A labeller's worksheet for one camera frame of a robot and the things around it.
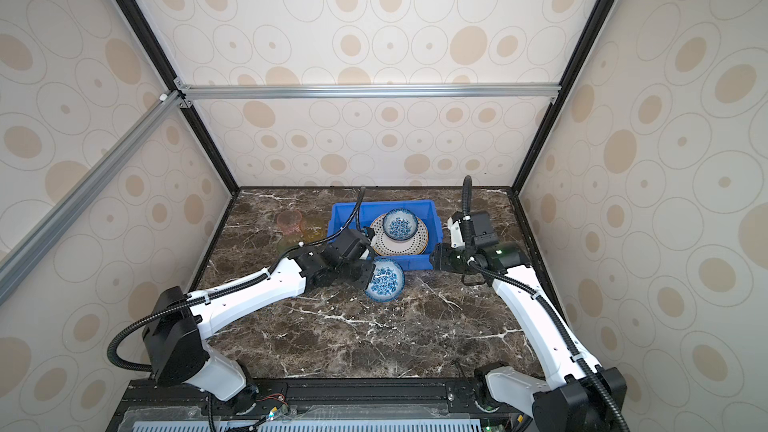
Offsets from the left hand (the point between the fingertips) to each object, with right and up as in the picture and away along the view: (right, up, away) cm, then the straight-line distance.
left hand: (379, 268), depth 79 cm
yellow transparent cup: (-24, +10, +26) cm, 37 cm away
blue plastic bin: (-5, +16, +26) cm, 31 cm away
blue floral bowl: (+2, -4, +2) cm, 5 cm away
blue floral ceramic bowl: (+6, +11, +21) cm, 24 cm away
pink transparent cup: (-34, +12, +31) cm, 47 cm away
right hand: (+16, +3, -1) cm, 17 cm away
